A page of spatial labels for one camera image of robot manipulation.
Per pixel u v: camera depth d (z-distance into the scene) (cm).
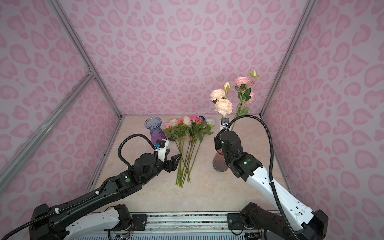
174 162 65
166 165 64
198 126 104
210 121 110
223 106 61
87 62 88
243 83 65
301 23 74
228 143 50
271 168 47
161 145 61
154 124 93
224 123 59
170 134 106
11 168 51
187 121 105
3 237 37
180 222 75
